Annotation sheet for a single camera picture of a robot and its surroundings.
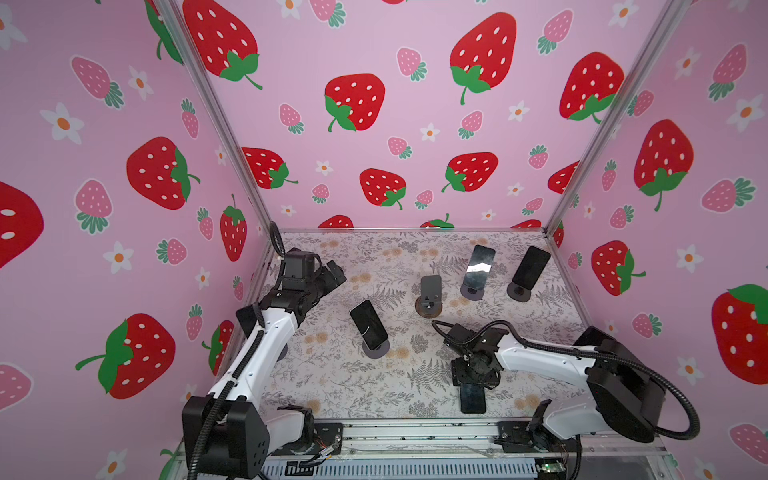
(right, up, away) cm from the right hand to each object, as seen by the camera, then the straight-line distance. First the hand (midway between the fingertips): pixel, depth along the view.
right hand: (461, 381), depth 84 cm
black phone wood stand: (+2, -3, -4) cm, 6 cm away
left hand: (-37, +31, -1) cm, 48 cm away
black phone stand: (-26, +17, -2) cm, 31 cm away
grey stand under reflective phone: (+8, +23, +17) cm, 30 cm away
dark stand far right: (+24, +23, +18) cm, 38 cm away
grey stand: (-24, +7, +4) cm, 25 cm away
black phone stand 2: (+25, +32, +11) cm, 42 cm away
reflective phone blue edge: (+9, +33, +12) cm, 36 cm away
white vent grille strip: (-9, -15, -13) cm, 23 cm away
